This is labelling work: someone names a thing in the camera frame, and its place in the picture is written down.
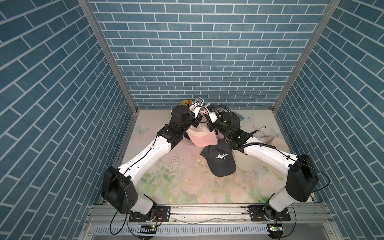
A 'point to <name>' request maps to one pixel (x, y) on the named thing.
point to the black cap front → (220, 159)
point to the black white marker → (263, 127)
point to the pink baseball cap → (201, 136)
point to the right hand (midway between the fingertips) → (208, 112)
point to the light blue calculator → (240, 117)
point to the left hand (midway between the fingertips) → (202, 108)
